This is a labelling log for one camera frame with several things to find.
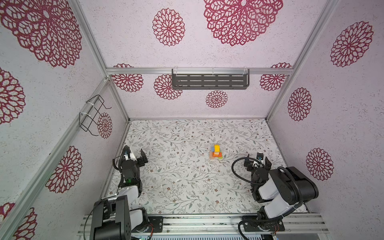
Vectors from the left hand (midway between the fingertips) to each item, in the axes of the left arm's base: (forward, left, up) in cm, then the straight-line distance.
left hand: (134, 154), depth 87 cm
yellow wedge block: (+5, -50, -3) cm, 50 cm away
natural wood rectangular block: (+4, -47, -11) cm, 48 cm away
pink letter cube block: (+4, -50, -6) cm, 50 cm away
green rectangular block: (+3, -53, -11) cm, 54 cm away
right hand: (-1, -73, -1) cm, 73 cm away
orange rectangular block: (+4, -52, -9) cm, 53 cm away
